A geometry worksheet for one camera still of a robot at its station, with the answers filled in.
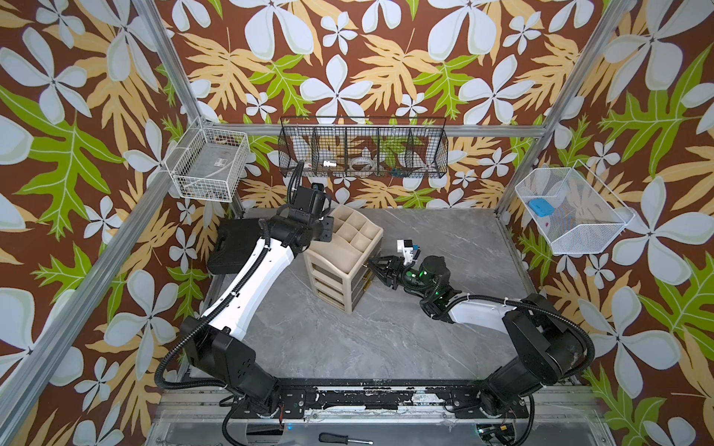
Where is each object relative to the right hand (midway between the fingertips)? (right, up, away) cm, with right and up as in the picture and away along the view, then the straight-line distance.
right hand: (367, 264), depth 78 cm
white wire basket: (-50, +31, +8) cm, 59 cm away
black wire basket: (0, +40, +21) cm, 45 cm away
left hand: (-13, +12, +1) cm, 18 cm away
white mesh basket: (+63, +16, +4) cm, 65 cm away
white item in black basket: (-13, +34, +20) cm, 42 cm away
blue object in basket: (+55, +17, +8) cm, 59 cm away
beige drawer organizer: (-8, -1, -6) cm, 10 cm away
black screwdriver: (-7, -43, -10) cm, 44 cm away
